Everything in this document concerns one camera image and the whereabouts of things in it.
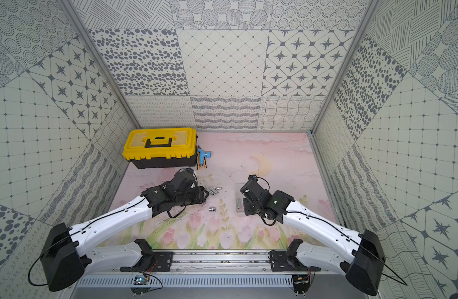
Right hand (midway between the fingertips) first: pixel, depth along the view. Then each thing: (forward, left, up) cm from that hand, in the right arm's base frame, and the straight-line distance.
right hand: (250, 205), depth 78 cm
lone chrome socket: (+2, +17, -9) cm, 20 cm away
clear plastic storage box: (+8, +5, -10) cm, 14 cm away
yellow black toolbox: (+27, +45, +6) cm, 52 cm away
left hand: (+5, +19, +3) cm, 20 cm away
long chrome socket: (+6, +5, -11) cm, 14 cm away
